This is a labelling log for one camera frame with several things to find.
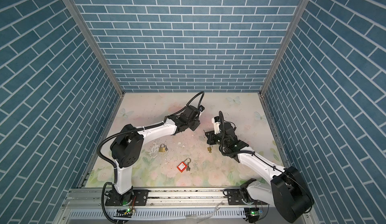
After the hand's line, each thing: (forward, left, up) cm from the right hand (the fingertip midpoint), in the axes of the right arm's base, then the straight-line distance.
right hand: (204, 132), depth 84 cm
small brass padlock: (-4, -4, -13) cm, 15 cm away
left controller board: (-39, +37, -15) cm, 56 cm away
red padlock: (-16, +11, -11) cm, 23 cm away
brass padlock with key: (-6, +25, -12) cm, 29 cm away
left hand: (+11, +6, -4) cm, 13 cm away
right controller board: (-35, -26, -14) cm, 45 cm away
